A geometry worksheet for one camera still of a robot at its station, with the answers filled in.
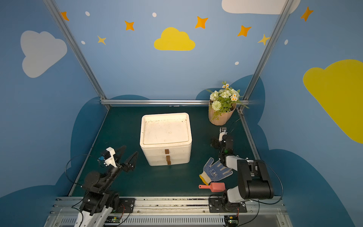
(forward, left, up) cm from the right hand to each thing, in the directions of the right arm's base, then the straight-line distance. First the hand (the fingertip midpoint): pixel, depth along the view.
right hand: (222, 135), depth 95 cm
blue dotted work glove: (-22, +5, -7) cm, 24 cm away
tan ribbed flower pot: (+6, +1, +11) cm, 13 cm away
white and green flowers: (+14, +3, +19) cm, 24 cm away
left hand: (-22, +52, +17) cm, 59 cm away
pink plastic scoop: (-32, +7, -5) cm, 33 cm away
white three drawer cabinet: (-15, +35, +16) cm, 42 cm away
